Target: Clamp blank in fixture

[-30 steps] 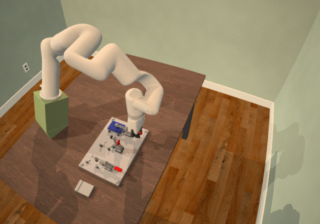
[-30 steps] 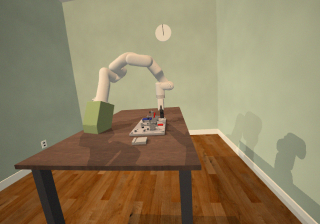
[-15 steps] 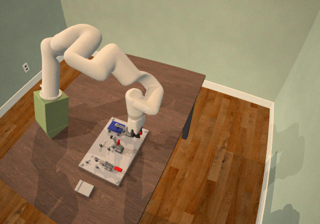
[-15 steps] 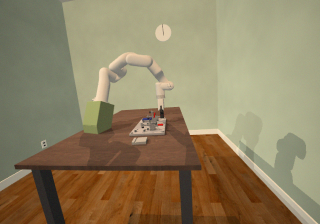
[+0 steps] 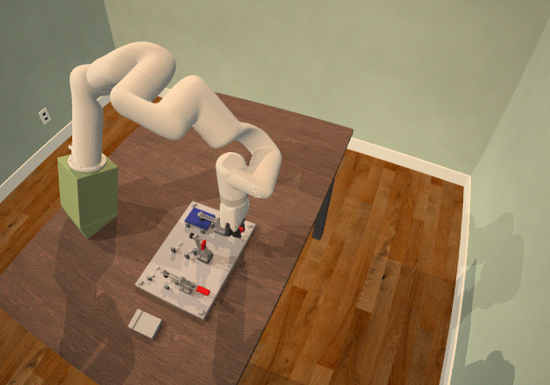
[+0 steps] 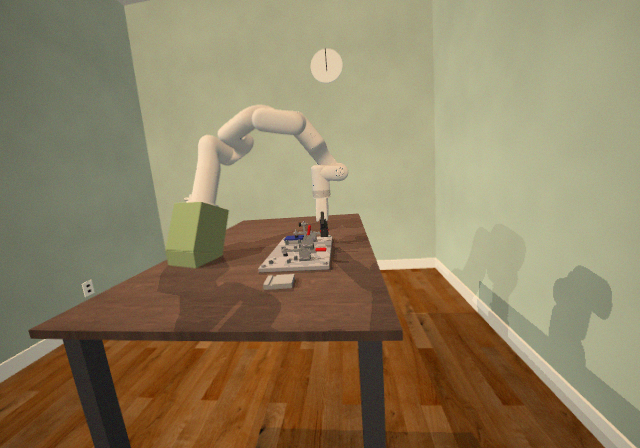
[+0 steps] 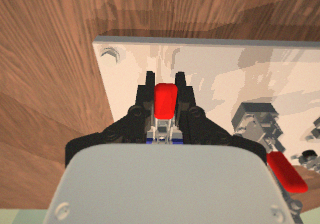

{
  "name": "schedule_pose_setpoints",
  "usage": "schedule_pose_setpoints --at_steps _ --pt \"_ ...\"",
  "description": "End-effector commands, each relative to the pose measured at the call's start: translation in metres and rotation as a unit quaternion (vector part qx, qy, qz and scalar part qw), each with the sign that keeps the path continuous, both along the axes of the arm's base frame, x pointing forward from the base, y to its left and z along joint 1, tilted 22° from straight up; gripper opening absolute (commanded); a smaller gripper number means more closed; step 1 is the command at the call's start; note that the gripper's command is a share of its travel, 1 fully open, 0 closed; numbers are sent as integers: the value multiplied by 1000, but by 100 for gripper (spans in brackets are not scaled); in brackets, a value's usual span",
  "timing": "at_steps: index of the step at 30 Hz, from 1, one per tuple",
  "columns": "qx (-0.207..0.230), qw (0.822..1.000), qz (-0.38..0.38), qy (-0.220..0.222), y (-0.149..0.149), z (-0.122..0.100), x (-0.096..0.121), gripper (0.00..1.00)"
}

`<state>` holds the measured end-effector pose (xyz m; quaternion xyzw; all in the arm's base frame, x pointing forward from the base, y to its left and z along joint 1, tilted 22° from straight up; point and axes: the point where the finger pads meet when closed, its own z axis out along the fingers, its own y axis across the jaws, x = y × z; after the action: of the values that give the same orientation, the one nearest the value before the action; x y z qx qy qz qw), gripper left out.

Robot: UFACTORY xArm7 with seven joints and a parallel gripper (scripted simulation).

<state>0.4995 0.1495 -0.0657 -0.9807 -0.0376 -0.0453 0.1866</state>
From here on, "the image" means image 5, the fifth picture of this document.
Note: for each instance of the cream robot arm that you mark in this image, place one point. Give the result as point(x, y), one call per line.
point(147, 69)

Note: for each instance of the blue flat plate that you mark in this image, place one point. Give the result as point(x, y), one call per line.
point(194, 220)

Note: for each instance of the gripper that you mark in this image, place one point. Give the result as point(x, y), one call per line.
point(233, 217)

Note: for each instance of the toggle clamp with red handle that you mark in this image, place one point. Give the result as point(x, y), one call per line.
point(183, 286)
point(202, 256)

